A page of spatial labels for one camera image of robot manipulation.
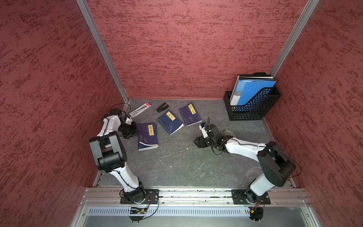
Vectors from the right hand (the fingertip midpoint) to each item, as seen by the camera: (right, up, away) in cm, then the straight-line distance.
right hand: (198, 142), depth 91 cm
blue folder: (+35, +36, +3) cm, 51 cm away
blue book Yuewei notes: (-34, +4, +2) cm, 35 cm away
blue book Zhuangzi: (-21, +13, +14) cm, 28 cm away
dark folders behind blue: (+43, +47, +10) cm, 64 cm away
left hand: (-39, +5, -2) cm, 39 cm away
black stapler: (-28, +24, +23) cm, 43 cm away
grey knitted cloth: (+22, +5, +7) cm, 23 cm away
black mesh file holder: (+41, +22, +5) cm, 47 cm away
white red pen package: (-47, +22, +23) cm, 56 cm away
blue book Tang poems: (-5, +18, +19) cm, 27 cm away
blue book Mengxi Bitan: (-37, -3, -1) cm, 37 cm away
